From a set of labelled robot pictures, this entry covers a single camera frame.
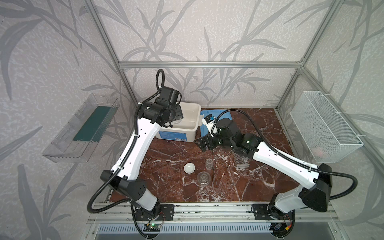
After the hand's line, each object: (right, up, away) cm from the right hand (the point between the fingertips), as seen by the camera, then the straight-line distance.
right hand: (201, 131), depth 72 cm
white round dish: (-8, -23, +16) cm, 29 cm away
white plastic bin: (-9, 0, +14) cm, 17 cm away
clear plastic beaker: (-11, +5, -6) cm, 13 cm away
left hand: (-12, +11, +1) cm, 16 cm away
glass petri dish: (+1, -25, +7) cm, 26 cm away
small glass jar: (+4, -19, +12) cm, 23 cm away
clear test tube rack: (+24, -20, +17) cm, 35 cm away
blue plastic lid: (+19, +10, +44) cm, 49 cm away
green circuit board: (-24, -47, -1) cm, 52 cm away
